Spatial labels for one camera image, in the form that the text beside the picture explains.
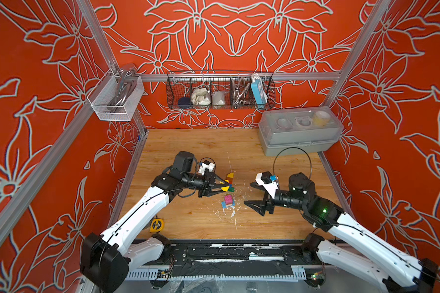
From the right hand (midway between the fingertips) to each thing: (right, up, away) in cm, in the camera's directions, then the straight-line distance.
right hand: (246, 194), depth 65 cm
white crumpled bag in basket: (-19, +43, +27) cm, 55 cm away
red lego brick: (-4, -1, +28) cm, 29 cm away
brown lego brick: (-4, 0, +30) cm, 31 cm away
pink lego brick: (-5, -8, +19) cm, 21 cm away
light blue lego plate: (-7, -11, +21) cm, 25 cm away
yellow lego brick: (-8, +2, +1) cm, 8 cm away
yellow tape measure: (-38, -18, +15) cm, 44 cm away
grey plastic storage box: (+35, +26, +33) cm, 55 cm away
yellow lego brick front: (-4, +2, +30) cm, 30 cm away
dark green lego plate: (-3, -5, +28) cm, 28 cm away
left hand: (-7, +3, +1) cm, 8 cm away
